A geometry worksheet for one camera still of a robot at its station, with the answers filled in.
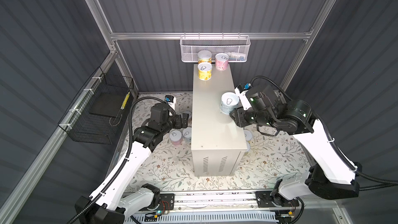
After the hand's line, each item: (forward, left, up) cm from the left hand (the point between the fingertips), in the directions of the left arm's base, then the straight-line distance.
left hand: (179, 113), depth 74 cm
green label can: (-9, -37, -22) cm, 44 cm away
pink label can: (0, +4, -22) cm, 23 cm away
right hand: (-10, -23, +11) cm, 28 cm away
